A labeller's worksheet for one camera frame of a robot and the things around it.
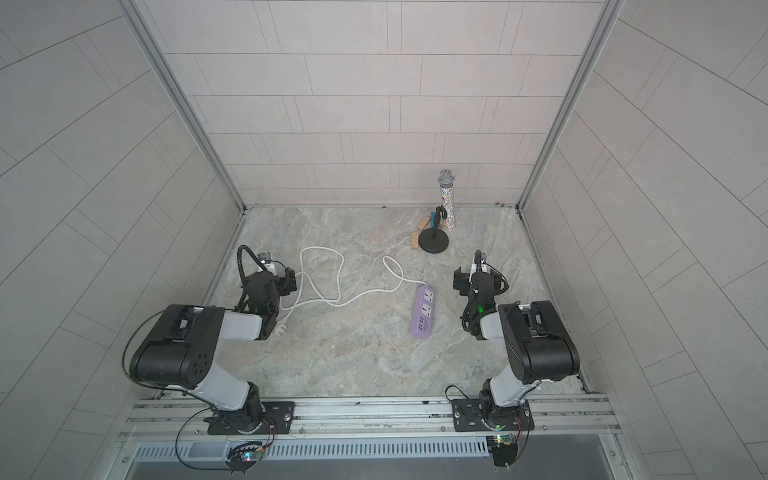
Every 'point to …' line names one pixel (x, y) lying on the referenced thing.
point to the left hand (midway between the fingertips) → (279, 265)
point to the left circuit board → (242, 457)
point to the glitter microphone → (446, 179)
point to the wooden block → (415, 233)
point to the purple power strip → (423, 313)
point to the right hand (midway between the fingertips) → (475, 265)
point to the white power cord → (319, 301)
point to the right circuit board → (503, 449)
